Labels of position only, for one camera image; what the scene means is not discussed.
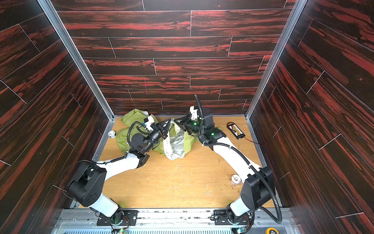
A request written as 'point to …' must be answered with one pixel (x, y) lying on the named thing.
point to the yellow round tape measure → (269, 228)
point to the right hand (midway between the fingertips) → (175, 118)
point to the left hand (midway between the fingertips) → (171, 120)
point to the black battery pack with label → (237, 133)
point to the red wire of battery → (248, 140)
